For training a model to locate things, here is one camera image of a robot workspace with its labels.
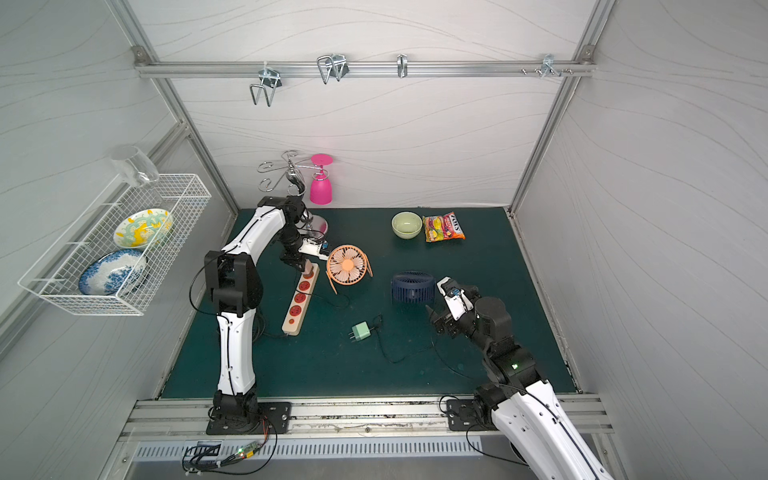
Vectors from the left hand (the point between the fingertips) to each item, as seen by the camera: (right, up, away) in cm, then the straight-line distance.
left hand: (303, 257), depth 97 cm
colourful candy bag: (+48, +10, +13) cm, 51 cm away
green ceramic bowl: (+35, +11, +14) cm, 39 cm away
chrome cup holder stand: (-3, +23, +2) cm, 24 cm away
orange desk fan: (+15, -2, -2) cm, 15 cm away
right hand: (+44, -8, -21) cm, 49 cm away
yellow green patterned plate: (-30, +9, -26) cm, 41 cm away
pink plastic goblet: (+4, +23, +7) cm, 24 cm away
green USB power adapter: (+20, -21, -11) cm, 31 cm away
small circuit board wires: (-5, -44, -28) cm, 52 cm away
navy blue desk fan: (+35, -8, -11) cm, 37 cm away
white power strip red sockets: (0, -14, -4) cm, 14 cm away
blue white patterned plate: (-30, -1, -34) cm, 45 cm away
